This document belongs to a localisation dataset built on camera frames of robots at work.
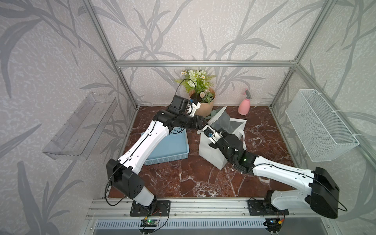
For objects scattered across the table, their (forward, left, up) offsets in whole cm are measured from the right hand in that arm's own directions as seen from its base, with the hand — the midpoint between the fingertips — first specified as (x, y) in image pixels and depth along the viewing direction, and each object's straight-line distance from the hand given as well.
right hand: (212, 125), depth 74 cm
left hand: (0, +4, +1) cm, 4 cm away
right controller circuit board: (-39, -31, -32) cm, 59 cm away
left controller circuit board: (-38, +32, -28) cm, 57 cm away
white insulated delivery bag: (+12, -8, -12) cm, 19 cm away
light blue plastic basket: (0, +22, -23) cm, 32 cm away
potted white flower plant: (+33, +7, +2) cm, 33 cm away
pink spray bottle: (+32, -28, -19) cm, 47 cm away
